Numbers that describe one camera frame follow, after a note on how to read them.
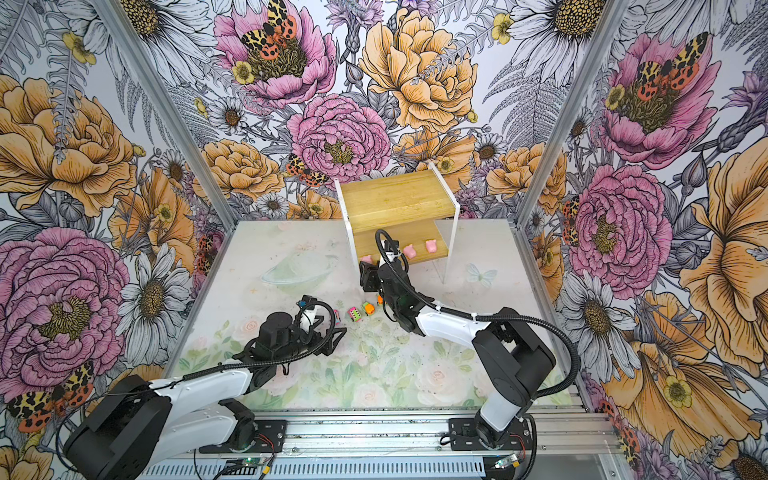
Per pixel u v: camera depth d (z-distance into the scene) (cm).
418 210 79
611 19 72
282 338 68
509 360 46
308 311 75
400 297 66
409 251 88
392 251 73
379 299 99
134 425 42
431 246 91
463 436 73
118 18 72
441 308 59
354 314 93
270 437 74
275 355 67
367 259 87
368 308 94
